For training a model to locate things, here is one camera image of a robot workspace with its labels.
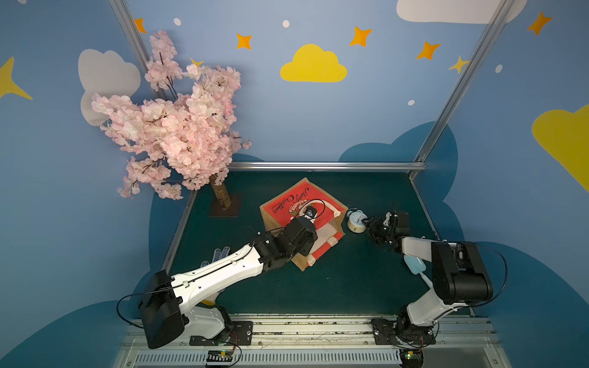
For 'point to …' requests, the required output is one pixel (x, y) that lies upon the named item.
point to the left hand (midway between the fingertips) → (307, 228)
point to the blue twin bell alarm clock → (354, 220)
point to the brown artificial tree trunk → (221, 192)
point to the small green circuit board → (219, 356)
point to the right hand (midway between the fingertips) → (367, 221)
